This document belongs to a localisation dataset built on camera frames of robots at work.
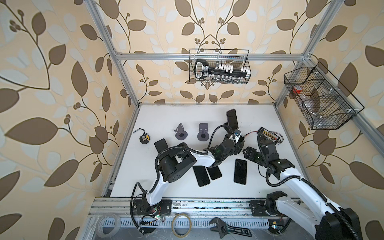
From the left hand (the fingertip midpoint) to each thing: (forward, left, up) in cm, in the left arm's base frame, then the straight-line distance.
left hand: (241, 136), depth 86 cm
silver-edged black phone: (-16, +15, -13) cm, 26 cm away
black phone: (-14, -1, -17) cm, 22 cm away
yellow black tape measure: (+3, +62, -11) cm, 63 cm away
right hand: (-8, -4, -5) cm, 10 cm away
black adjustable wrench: (-43, +12, -12) cm, 46 cm away
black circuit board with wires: (+8, -27, -11) cm, 30 cm away
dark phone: (-19, +23, -12) cm, 32 cm away
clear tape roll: (-44, +70, -10) cm, 83 cm away
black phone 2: (+15, +4, -1) cm, 15 cm away
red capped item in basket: (+24, -32, +17) cm, 43 cm away
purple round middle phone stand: (+9, +22, -13) cm, 27 cm away
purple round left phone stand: (+7, +37, -10) cm, 39 cm away
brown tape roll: (-43, +36, -9) cm, 56 cm away
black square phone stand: (-5, +48, -4) cm, 48 cm away
